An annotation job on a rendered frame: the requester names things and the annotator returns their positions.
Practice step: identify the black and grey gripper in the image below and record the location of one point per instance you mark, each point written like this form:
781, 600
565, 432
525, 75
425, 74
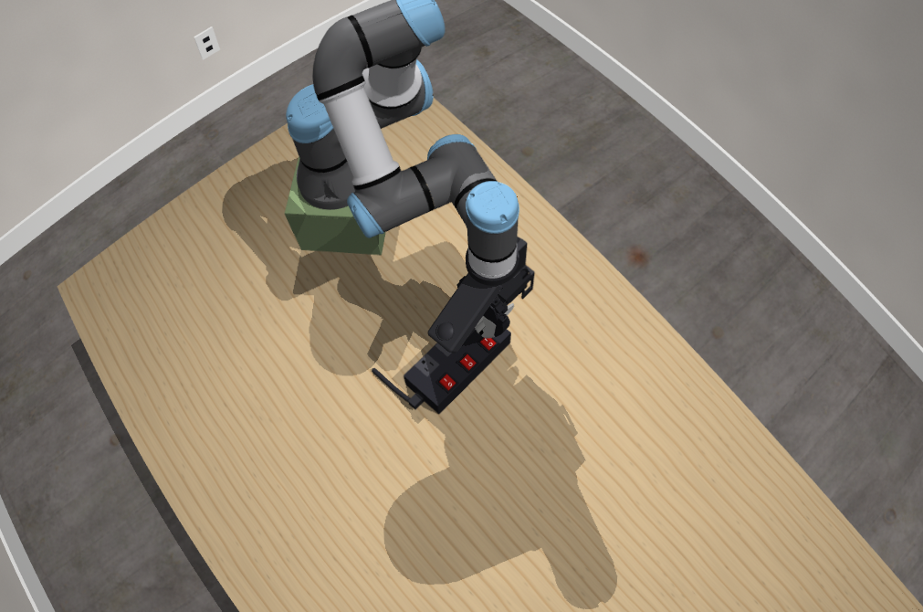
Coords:
495, 320

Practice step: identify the black power strip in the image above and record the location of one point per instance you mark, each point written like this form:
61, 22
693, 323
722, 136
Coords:
440, 376

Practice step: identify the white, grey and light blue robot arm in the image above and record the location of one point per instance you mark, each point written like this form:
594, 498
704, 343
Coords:
385, 196

